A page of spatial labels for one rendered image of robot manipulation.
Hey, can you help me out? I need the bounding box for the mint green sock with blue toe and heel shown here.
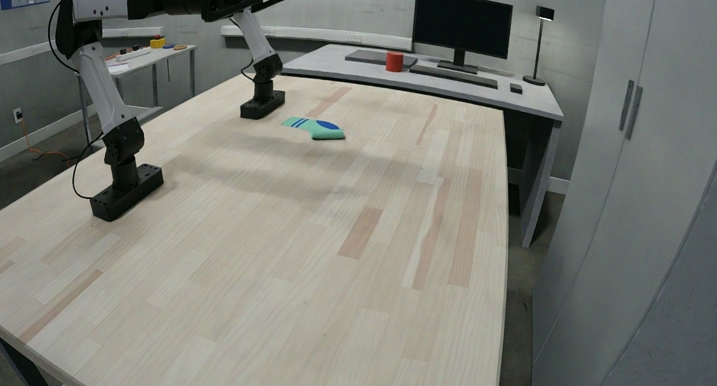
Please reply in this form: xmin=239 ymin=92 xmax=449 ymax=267
xmin=282 ymin=117 xmax=344 ymax=139

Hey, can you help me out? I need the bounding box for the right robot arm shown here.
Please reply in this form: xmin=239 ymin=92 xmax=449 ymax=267
xmin=55 ymin=0 xmax=191 ymax=212

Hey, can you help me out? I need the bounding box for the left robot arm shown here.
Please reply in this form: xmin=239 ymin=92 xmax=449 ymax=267
xmin=233 ymin=6 xmax=285 ymax=111

